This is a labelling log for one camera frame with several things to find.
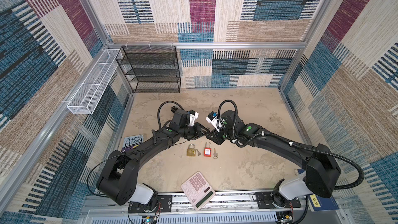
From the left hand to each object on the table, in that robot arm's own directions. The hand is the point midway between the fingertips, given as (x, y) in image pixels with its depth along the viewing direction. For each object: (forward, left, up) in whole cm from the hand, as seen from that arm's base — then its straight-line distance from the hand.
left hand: (209, 130), depth 80 cm
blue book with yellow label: (-31, -49, -14) cm, 59 cm away
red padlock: (-4, 0, -15) cm, 15 cm away
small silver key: (-5, +5, -16) cm, 18 cm away
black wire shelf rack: (+49, +39, +1) cm, 63 cm away
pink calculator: (-24, +6, -15) cm, 29 cm away
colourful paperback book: (+2, +46, -14) cm, 48 cm away
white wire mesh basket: (+6, +57, +17) cm, 60 cm away
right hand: (-3, 0, -2) cm, 3 cm away
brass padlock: (-4, +10, -15) cm, 19 cm away
